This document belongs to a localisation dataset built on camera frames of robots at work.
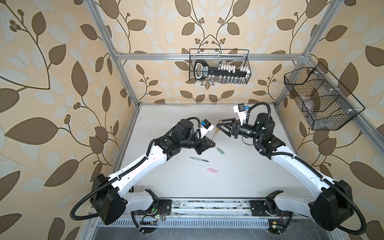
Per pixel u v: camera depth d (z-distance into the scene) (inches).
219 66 31.7
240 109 24.4
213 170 34.0
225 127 27.4
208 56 35.8
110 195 15.2
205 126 24.4
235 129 24.1
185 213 29.0
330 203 15.1
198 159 35.9
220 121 26.2
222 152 36.9
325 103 28.8
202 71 33.2
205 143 24.2
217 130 26.4
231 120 27.2
